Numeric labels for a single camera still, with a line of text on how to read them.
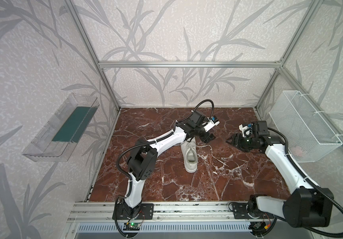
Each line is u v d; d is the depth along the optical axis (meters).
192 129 0.66
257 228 0.75
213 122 0.75
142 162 0.50
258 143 0.59
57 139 0.64
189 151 0.87
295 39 0.82
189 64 0.97
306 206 0.39
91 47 0.85
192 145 0.89
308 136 0.61
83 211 0.76
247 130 0.74
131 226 0.72
